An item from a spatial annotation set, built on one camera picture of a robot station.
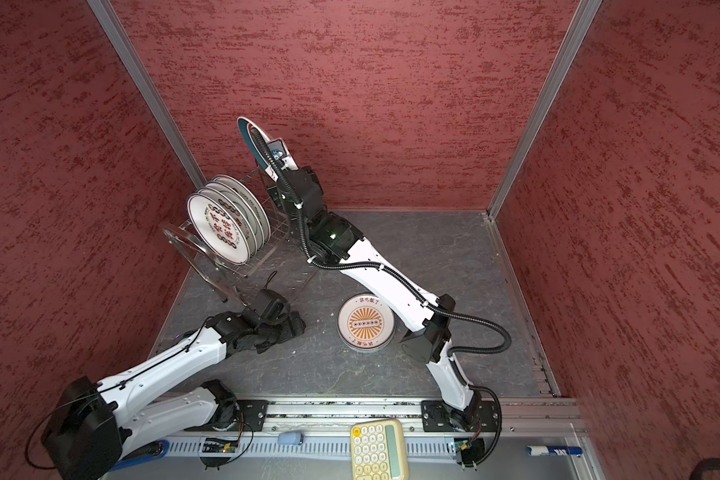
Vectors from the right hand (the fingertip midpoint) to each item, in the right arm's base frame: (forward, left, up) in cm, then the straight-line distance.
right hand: (292, 167), depth 65 cm
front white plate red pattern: (-7, +19, -13) cm, 24 cm away
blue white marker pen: (-50, -59, -46) cm, 90 cm away
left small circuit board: (-47, +22, -49) cm, 71 cm away
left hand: (-22, +6, -42) cm, 48 cm away
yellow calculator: (-49, -18, -45) cm, 69 cm away
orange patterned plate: (-17, -15, -44) cm, 50 cm away
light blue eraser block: (-46, +4, -45) cm, 64 cm away
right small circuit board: (-49, -40, -49) cm, 80 cm away
